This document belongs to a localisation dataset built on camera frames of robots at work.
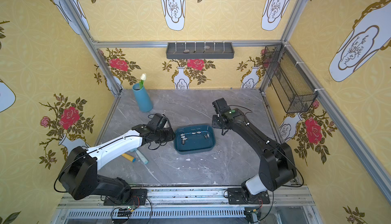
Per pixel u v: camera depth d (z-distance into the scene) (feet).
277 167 1.39
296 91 2.45
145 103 3.40
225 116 1.95
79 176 1.39
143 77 2.87
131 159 2.75
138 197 2.39
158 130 2.22
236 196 2.40
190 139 3.04
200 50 3.02
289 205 2.45
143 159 2.81
